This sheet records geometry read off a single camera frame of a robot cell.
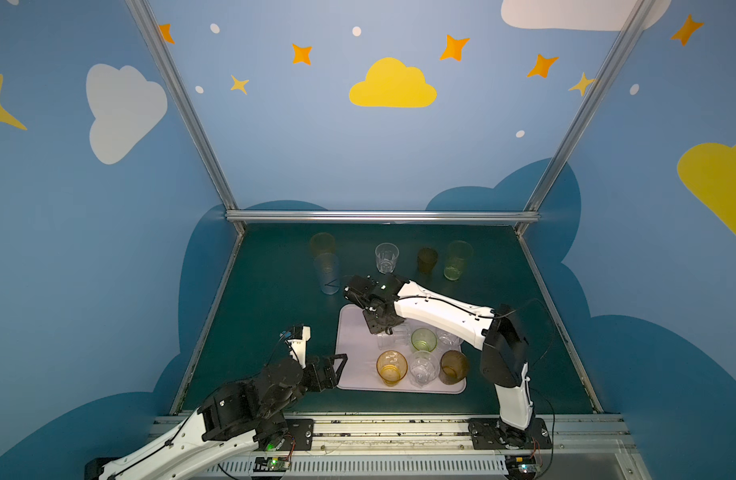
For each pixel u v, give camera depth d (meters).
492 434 0.75
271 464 0.71
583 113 0.88
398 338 0.95
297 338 0.64
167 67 0.77
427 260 1.05
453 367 0.84
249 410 0.53
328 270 1.00
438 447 0.73
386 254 1.08
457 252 1.03
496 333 0.47
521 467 0.71
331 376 0.62
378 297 0.59
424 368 0.84
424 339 0.88
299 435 0.75
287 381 0.50
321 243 0.99
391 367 0.84
